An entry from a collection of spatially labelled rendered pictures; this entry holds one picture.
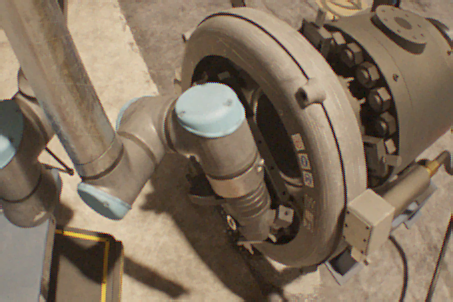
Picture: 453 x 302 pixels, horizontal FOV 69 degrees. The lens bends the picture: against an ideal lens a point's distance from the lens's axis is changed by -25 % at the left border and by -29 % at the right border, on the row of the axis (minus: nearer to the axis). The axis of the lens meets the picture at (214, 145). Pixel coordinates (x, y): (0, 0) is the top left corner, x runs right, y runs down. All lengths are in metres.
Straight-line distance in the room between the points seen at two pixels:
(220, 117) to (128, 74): 1.67
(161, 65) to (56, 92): 1.78
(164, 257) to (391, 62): 1.11
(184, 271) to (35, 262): 0.83
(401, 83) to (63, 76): 0.91
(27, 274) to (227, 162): 0.54
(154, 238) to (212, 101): 1.10
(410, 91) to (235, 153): 0.69
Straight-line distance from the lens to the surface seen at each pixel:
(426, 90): 1.27
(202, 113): 0.61
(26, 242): 0.96
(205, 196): 0.74
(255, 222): 0.77
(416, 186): 0.99
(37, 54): 0.50
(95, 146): 0.57
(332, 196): 0.87
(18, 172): 0.83
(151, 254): 1.64
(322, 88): 0.82
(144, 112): 0.69
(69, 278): 1.30
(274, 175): 1.17
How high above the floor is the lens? 1.50
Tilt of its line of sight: 52 degrees down
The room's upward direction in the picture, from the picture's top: 5 degrees clockwise
